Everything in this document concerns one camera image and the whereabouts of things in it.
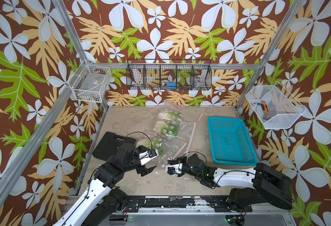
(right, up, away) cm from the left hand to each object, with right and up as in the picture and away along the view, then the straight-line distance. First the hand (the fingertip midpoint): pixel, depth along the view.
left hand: (151, 154), depth 73 cm
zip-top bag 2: (+13, +10, +23) cm, 29 cm away
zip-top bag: (+10, -1, +23) cm, 25 cm away
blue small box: (+11, +41, +20) cm, 47 cm away
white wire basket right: (+73, +25, +9) cm, 78 cm away
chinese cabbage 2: (+10, +22, +32) cm, 40 cm away
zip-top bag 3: (+26, +20, +38) cm, 50 cm away
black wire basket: (+10, +51, +26) cm, 58 cm away
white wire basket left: (-40, +41, +13) cm, 59 cm away
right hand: (+9, -4, +7) cm, 12 cm away
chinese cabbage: (+2, +3, +13) cm, 13 cm away
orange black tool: (+67, +21, +10) cm, 71 cm away
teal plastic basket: (+54, +1, +26) cm, 60 cm away
